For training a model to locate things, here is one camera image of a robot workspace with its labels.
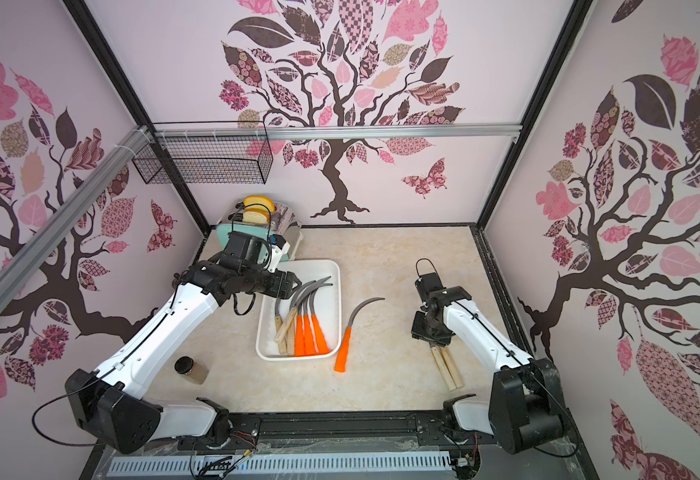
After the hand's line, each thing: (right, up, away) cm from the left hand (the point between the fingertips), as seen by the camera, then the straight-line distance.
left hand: (286, 287), depth 77 cm
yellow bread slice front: (-16, +22, +22) cm, 35 cm away
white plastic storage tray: (+9, -9, +21) cm, 24 cm away
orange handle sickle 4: (+1, -18, +10) cm, 20 cm away
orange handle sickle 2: (+8, -19, +10) cm, 23 cm away
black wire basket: (-34, +42, +17) cm, 57 cm away
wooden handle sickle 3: (+42, -20, +8) cm, 48 cm away
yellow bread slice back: (-15, +26, +23) cm, 38 cm away
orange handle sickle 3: (+5, -18, +10) cm, 21 cm away
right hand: (+37, -14, +7) cm, 41 cm away
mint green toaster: (-8, +20, +26) cm, 33 cm away
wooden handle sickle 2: (-3, -18, +9) cm, 20 cm away
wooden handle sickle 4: (+47, -26, +4) cm, 53 cm away
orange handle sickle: (+14, -23, +8) cm, 28 cm away
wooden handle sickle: (-2, -11, +15) cm, 18 cm away
